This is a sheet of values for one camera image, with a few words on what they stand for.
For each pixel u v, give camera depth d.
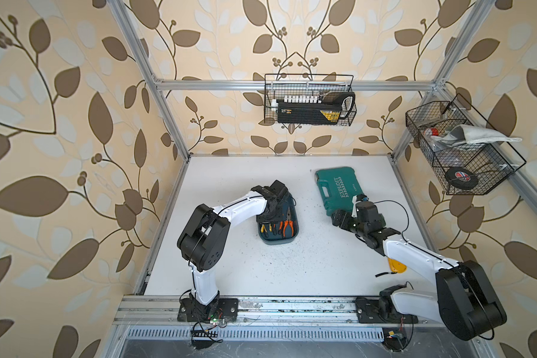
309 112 0.83
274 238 0.91
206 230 0.54
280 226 0.93
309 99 0.83
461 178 0.72
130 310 0.76
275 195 0.70
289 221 0.94
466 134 0.63
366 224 0.68
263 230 0.90
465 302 0.41
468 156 0.73
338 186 1.02
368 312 0.73
